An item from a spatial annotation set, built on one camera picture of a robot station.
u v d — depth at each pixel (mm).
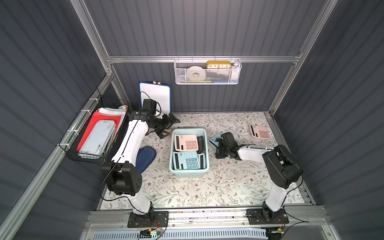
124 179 451
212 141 992
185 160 829
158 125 682
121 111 791
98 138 668
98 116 771
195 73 842
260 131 1061
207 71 893
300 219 618
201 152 889
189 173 870
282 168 499
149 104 642
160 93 896
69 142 600
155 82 889
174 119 721
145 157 953
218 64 870
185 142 909
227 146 759
